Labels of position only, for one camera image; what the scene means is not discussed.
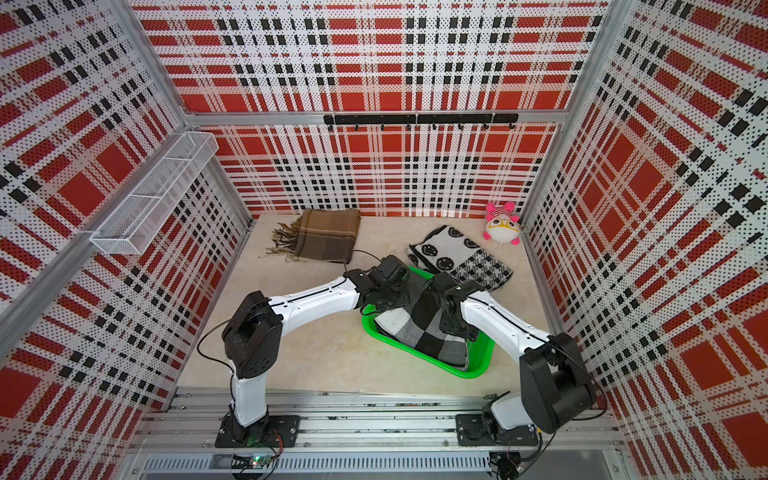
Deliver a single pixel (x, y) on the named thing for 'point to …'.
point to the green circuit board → (254, 461)
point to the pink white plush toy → (502, 224)
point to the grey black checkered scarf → (418, 324)
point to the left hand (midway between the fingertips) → (411, 297)
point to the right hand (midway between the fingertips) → (464, 328)
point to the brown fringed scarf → (322, 234)
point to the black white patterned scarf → (450, 252)
